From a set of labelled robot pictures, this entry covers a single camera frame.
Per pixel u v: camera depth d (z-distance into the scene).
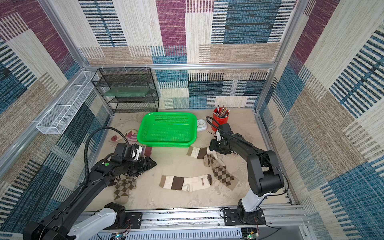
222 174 0.87
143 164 0.69
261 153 0.50
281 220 0.75
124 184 0.82
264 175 0.46
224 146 0.71
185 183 0.85
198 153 0.97
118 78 1.02
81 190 0.46
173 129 1.10
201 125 1.08
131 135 1.04
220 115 1.02
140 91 1.02
